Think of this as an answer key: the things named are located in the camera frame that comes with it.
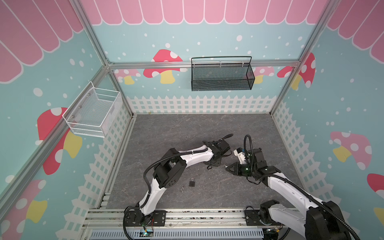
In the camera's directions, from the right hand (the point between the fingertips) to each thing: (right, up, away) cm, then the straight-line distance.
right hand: (226, 168), depth 82 cm
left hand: (-6, 0, +11) cm, 13 cm away
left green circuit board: (-39, -29, -10) cm, 50 cm away
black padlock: (-19, -9, +4) cm, 21 cm away
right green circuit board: (+20, -27, -11) cm, 36 cm away
